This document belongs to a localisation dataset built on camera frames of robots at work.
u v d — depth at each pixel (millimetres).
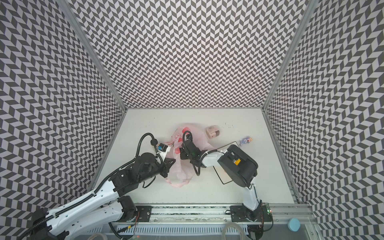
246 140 963
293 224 699
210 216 734
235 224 665
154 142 869
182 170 741
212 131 983
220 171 866
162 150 640
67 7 716
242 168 497
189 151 731
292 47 813
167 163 656
